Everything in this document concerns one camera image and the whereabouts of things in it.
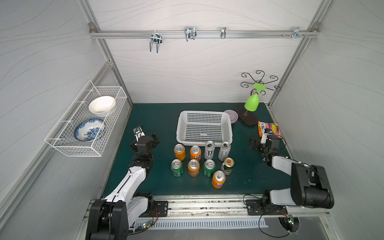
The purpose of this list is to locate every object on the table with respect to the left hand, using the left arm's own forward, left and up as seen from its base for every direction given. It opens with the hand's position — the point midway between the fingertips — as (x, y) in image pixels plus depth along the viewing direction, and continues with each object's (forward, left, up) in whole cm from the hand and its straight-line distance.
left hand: (145, 135), depth 84 cm
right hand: (+5, -69, -10) cm, 70 cm away
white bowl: (+6, +20, +17) cm, 27 cm away
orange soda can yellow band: (-7, -20, -6) cm, 22 cm away
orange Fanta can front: (-8, -29, -5) cm, 31 cm away
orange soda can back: (-16, -28, -6) cm, 33 cm away
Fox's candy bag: (+16, -84, -12) cm, 86 cm away
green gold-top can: (-15, -46, -6) cm, 49 cm away
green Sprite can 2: (-15, -37, -6) cm, 40 cm away
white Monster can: (-7, -45, -3) cm, 46 cm away
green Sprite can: (-16, -20, -5) cm, 26 cm away
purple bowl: (+27, -57, -12) cm, 64 cm away
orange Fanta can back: (-22, -41, -5) cm, 47 cm away
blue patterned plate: (-9, +18, +18) cm, 27 cm away
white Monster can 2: (-6, -37, -3) cm, 38 cm away
